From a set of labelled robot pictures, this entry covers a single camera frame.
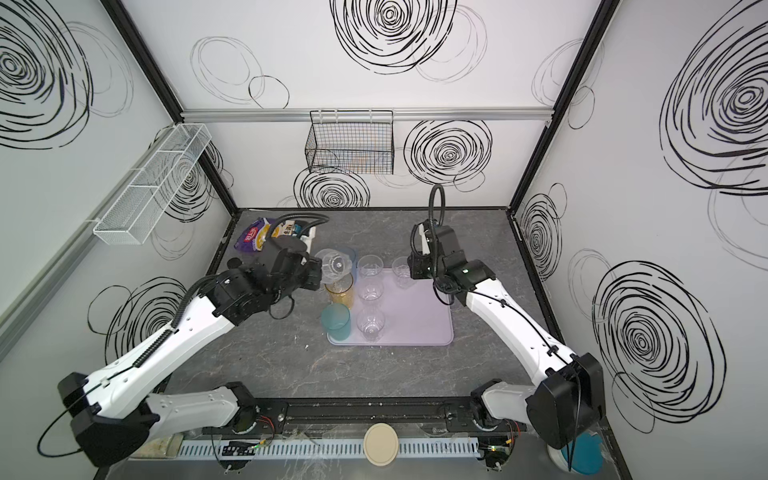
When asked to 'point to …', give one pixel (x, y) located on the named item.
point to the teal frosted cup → (336, 319)
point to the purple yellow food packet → (255, 236)
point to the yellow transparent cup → (341, 291)
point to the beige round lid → (380, 444)
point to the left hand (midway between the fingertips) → (320, 261)
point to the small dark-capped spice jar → (234, 263)
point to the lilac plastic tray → (390, 309)
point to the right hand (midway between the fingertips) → (414, 260)
